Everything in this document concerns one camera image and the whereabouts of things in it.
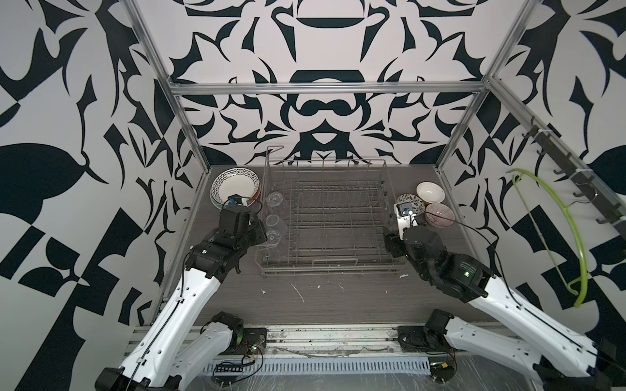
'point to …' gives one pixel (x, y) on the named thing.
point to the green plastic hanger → (570, 284)
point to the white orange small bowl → (430, 192)
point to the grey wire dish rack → (327, 217)
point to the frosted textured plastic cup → (273, 222)
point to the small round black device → (442, 371)
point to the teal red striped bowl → (257, 198)
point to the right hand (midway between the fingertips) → (395, 222)
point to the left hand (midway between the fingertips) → (257, 220)
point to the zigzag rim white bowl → (235, 181)
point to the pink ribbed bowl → (439, 215)
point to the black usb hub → (228, 368)
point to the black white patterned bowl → (418, 205)
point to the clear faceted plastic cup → (274, 247)
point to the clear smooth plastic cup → (276, 201)
